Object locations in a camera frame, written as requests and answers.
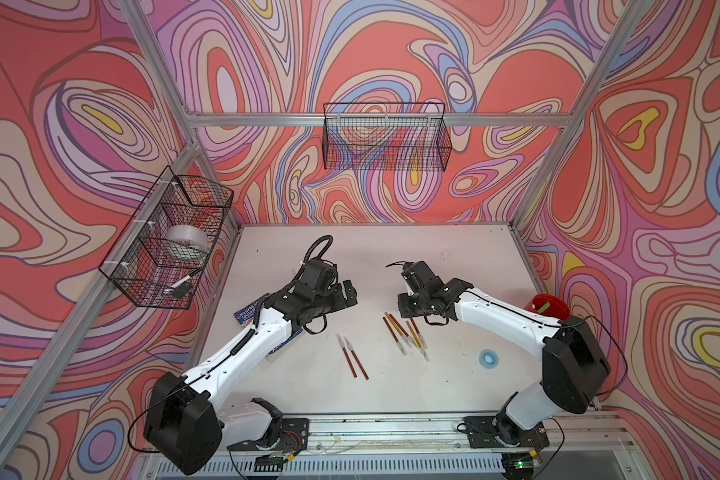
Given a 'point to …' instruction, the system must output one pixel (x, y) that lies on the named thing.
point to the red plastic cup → (549, 305)
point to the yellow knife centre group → (398, 330)
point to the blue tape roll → (488, 358)
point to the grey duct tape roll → (188, 236)
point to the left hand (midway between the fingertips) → (348, 297)
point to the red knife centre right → (418, 332)
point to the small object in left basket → (180, 288)
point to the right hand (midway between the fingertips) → (405, 313)
